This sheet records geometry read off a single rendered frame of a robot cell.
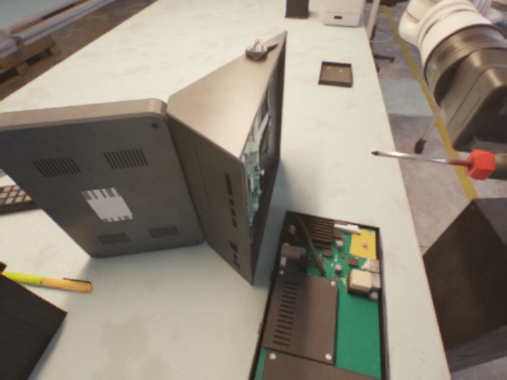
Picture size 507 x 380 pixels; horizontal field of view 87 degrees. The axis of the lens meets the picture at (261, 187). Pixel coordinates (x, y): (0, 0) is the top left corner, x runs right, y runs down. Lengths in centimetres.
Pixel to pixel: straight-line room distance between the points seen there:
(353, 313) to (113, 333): 27
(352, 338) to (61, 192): 33
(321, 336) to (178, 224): 20
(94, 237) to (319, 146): 39
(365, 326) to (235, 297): 15
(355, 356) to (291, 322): 7
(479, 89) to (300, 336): 28
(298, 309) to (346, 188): 22
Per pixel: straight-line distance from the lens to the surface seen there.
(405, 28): 53
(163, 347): 35
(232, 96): 24
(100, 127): 26
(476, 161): 26
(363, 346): 34
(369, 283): 33
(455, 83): 35
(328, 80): 72
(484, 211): 76
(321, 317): 32
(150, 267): 39
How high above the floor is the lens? 133
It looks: 48 degrees down
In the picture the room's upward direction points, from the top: 1 degrees counter-clockwise
